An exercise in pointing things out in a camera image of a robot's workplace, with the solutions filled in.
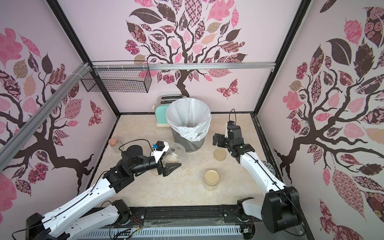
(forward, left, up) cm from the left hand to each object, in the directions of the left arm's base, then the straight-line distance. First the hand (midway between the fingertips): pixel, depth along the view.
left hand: (177, 159), depth 68 cm
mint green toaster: (+48, +14, -7) cm, 51 cm away
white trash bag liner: (+36, -5, -9) cm, 38 cm away
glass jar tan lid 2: (-1, 0, +7) cm, 7 cm away
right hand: (+18, -24, -7) cm, 31 cm away
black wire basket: (+54, +42, +10) cm, 69 cm away
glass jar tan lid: (-7, +9, +1) cm, 11 cm away
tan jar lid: (+16, -24, -24) cm, 38 cm away
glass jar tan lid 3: (-5, -16, -15) cm, 23 cm away
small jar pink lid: (+19, +42, -14) cm, 48 cm away
